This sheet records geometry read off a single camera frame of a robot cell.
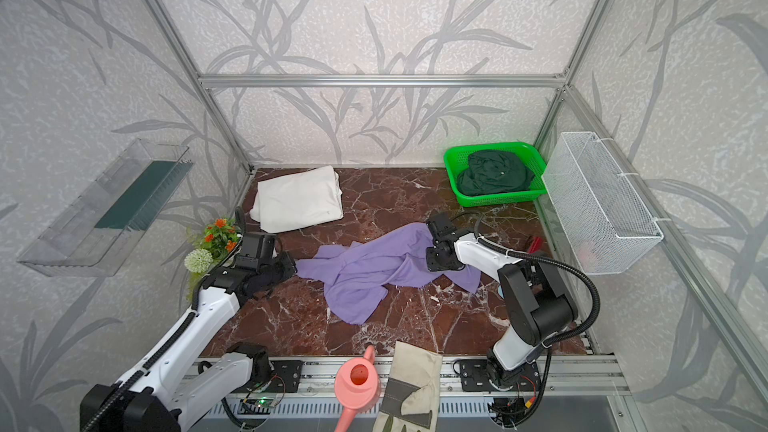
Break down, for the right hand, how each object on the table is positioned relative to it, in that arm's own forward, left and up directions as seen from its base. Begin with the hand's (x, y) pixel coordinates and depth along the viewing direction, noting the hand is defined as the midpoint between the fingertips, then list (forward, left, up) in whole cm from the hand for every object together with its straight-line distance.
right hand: (437, 253), depth 94 cm
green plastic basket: (+39, -10, +3) cm, 40 cm away
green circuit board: (-39, +47, -3) cm, 61 cm away
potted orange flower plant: (-2, +63, +12) cm, 65 cm away
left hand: (-5, +40, +10) cm, 42 cm away
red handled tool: (+2, -31, +1) cm, 31 cm away
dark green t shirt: (+31, -22, +4) cm, 39 cm away
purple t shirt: (-7, +25, -2) cm, 26 cm away
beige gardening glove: (-38, +9, 0) cm, 39 cm away
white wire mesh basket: (-9, -32, +33) cm, 47 cm away
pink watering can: (-37, +21, +10) cm, 43 cm away
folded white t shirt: (+22, +49, 0) cm, 54 cm away
